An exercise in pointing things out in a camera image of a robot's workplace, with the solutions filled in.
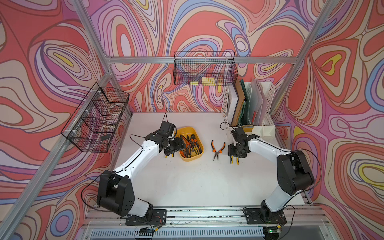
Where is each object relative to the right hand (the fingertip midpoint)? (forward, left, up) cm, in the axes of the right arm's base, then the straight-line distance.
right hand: (233, 157), depth 93 cm
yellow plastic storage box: (+21, +29, +2) cm, 36 cm away
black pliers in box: (+13, +25, +1) cm, 28 cm away
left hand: (+1, +31, +13) cm, 34 cm away
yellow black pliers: (+4, +39, -1) cm, 39 cm away
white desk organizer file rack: (+27, +1, +22) cm, 35 cm away
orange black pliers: (+5, +30, 0) cm, 31 cm away
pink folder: (+21, -19, +14) cm, 32 cm away
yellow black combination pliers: (-1, +1, -2) cm, 2 cm away
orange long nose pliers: (+7, +11, -1) cm, 13 cm away
